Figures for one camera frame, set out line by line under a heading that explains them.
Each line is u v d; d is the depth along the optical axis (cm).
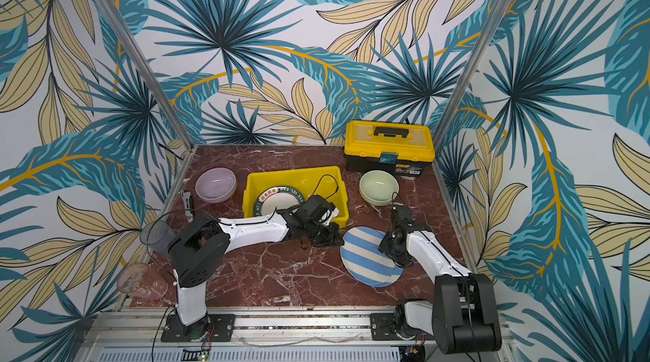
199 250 50
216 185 103
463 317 41
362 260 84
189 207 97
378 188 102
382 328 73
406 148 96
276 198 98
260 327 75
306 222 70
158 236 84
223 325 73
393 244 74
